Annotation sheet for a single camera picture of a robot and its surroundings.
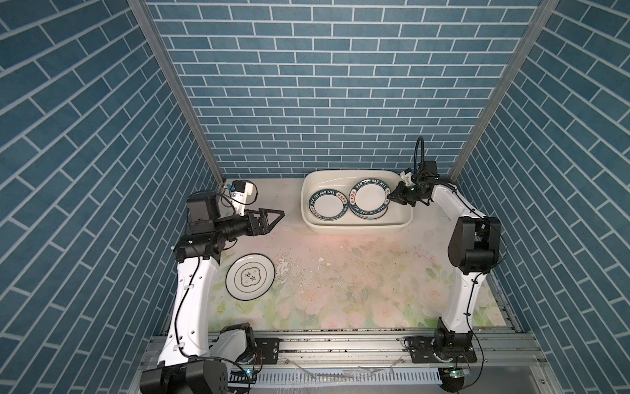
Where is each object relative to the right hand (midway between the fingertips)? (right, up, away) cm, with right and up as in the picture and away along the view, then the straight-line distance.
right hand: (390, 196), depth 98 cm
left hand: (-39, -6, -30) cm, 49 cm away
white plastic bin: (+5, -9, +9) cm, 14 cm away
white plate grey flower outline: (-54, -30, -9) cm, 63 cm away
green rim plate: (-25, -3, +11) cm, 28 cm away
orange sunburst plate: (-8, -9, +6) cm, 14 cm away
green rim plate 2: (-8, 0, +6) cm, 10 cm away
